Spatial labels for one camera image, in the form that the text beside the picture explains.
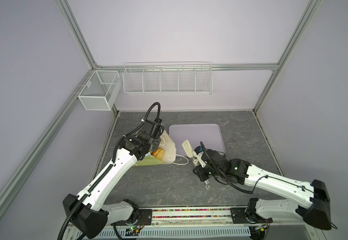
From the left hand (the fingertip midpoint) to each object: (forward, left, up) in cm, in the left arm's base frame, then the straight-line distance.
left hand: (150, 139), depth 75 cm
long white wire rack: (+44, -10, +6) cm, 45 cm away
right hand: (-15, -22, -9) cm, 28 cm away
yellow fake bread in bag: (-2, -3, -11) cm, 12 cm away
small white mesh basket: (+41, +36, +1) cm, 54 cm away
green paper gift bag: (+1, -9, -18) cm, 20 cm away
